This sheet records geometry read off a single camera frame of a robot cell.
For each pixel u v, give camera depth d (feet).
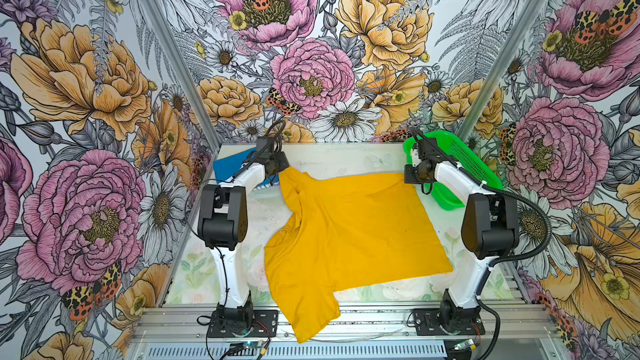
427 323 2.41
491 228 1.70
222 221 1.78
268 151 2.78
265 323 2.40
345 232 3.08
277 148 2.87
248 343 2.35
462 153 3.63
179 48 2.96
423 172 2.46
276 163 2.94
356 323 2.50
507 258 1.75
